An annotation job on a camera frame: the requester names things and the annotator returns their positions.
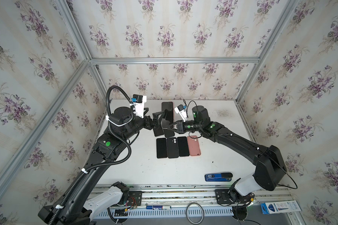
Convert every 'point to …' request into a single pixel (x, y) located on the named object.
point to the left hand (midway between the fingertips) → (156, 110)
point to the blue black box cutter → (225, 176)
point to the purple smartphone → (183, 146)
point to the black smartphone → (161, 147)
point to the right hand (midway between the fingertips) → (173, 125)
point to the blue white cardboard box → (280, 206)
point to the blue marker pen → (158, 207)
